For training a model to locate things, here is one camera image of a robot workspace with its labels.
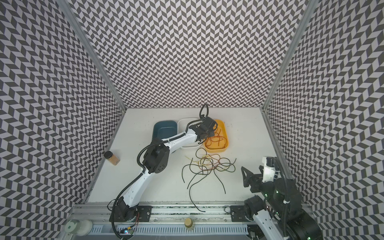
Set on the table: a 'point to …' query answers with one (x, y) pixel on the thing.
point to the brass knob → (188, 222)
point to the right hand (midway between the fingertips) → (252, 168)
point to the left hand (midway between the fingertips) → (211, 128)
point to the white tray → (182, 124)
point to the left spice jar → (113, 159)
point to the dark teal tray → (164, 129)
